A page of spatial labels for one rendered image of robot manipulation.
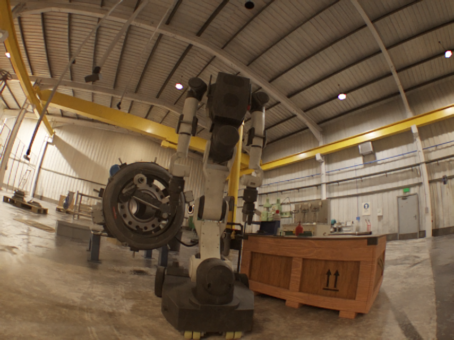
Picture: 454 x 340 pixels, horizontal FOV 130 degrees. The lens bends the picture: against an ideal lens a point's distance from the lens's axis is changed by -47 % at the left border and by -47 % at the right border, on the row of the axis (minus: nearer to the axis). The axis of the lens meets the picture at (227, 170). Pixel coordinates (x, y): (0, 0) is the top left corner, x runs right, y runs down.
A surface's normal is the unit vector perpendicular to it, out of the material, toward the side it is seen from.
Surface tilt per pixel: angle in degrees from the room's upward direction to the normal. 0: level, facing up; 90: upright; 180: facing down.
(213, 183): 100
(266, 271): 90
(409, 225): 90
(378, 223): 90
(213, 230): 60
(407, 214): 90
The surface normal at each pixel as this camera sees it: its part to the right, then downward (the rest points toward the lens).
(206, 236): 0.24, -0.71
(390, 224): -0.82, -0.24
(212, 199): 0.22, -0.33
